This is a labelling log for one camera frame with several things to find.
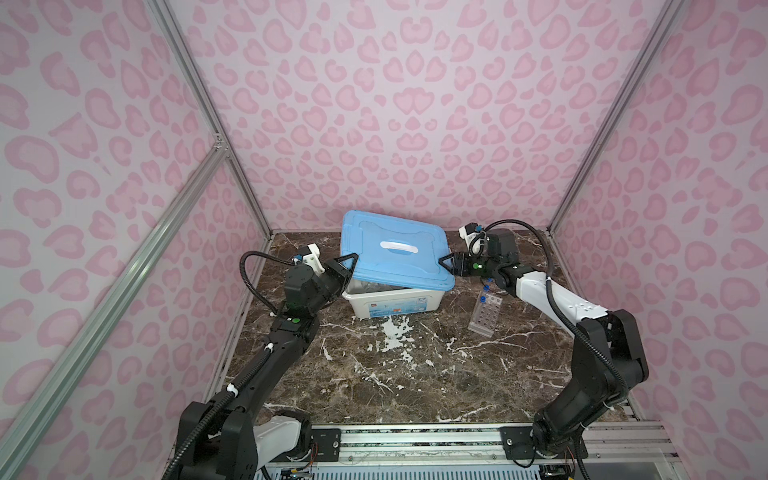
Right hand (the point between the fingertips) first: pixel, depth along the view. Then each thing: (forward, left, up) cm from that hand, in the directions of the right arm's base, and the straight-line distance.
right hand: (447, 258), depth 87 cm
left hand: (-6, +24, +10) cm, 27 cm away
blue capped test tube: (-11, -9, -4) cm, 15 cm away
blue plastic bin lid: (0, +15, +2) cm, 15 cm away
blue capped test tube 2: (-11, -9, +1) cm, 14 cm away
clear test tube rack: (-8, -13, -18) cm, 24 cm away
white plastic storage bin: (-10, +22, -8) cm, 25 cm away
